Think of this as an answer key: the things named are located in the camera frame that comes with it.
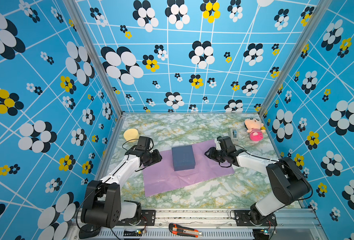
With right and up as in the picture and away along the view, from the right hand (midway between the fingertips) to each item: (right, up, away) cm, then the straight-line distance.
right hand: (207, 154), depth 93 cm
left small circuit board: (-39, -34, -22) cm, 56 cm away
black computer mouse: (-59, -31, -25) cm, 71 cm away
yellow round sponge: (-52, +12, +13) cm, 54 cm away
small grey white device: (+20, +12, +9) cm, 25 cm away
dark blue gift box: (-15, -1, -5) cm, 16 cm away
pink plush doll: (+35, +17, +9) cm, 40 cm away
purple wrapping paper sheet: (-28, -12, -6) cm, 31 cm away
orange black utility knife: (-19, -31, -23) cm, 43 cm away
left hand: (-29, -1, -5) cm, 29 cm away
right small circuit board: (+21, -33, -24) cm, 46 cm away
